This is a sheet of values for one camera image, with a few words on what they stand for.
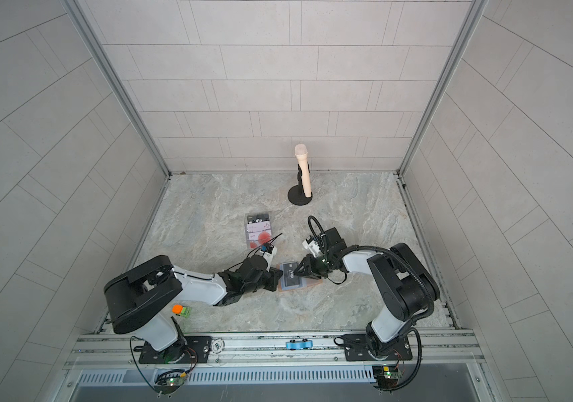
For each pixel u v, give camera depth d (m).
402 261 0.44
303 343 0.71
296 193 1.06
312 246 0.84
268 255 0.78
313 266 0.78
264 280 0.75
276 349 0.72
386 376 0.68
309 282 0.82
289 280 0.84
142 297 0.45
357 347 0.71
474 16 0.72
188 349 0.69
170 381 0.65
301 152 0.87
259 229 0.92
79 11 0.71
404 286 0.46
